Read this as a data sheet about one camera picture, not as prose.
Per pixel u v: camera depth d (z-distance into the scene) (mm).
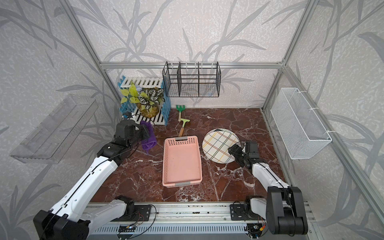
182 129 1050
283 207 413
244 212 729
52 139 666
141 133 674
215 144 963
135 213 724
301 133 617
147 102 919
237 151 800
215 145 961
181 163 907
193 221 730
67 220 377
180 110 1192
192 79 1052
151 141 740
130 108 1125
